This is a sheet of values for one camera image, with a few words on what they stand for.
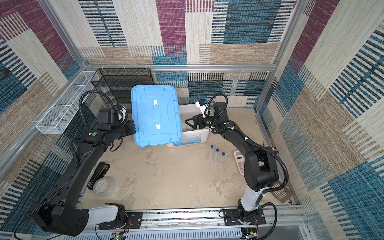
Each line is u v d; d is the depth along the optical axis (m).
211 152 0.87
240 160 0.92
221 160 0.84
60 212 0.37
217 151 0.80
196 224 0.73
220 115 0.67
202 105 0.76
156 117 0.81
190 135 0.87
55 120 0.71
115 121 0.59
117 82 1.05
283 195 0.81
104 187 0.81
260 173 0.47
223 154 0.79
